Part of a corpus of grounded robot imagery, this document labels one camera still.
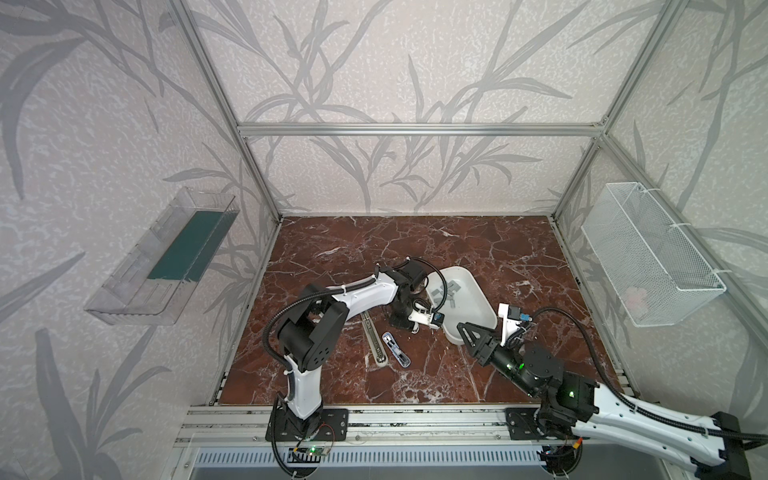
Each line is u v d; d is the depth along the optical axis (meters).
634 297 0.73
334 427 0.73
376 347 0.85
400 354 0.85
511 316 0.64
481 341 0.63
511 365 0.60
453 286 0.99
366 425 0.75
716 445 0.46
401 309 0.78
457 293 0.99
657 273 0.61
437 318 0.78
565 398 0.55
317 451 0.70
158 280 0.64
